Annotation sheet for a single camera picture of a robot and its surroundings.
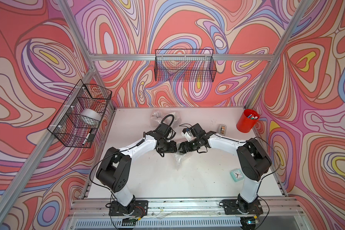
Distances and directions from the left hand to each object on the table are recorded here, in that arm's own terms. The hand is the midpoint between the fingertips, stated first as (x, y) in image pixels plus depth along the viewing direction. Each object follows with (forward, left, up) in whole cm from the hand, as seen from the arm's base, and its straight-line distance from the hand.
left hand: (175, 151), depth 88 cm
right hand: (0, -6, -3) cm, 6 cm away
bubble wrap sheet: (+23, -1, +2) cm, 23 cm away
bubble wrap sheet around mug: (+26, +14, +2) cm, 29 cm away
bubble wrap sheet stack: (-6, -2, +2) cm, 7 cm away
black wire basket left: (+5, +52, +22) cm, 57 cm away
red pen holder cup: (+22, -51, +4) cm, 56 cm away
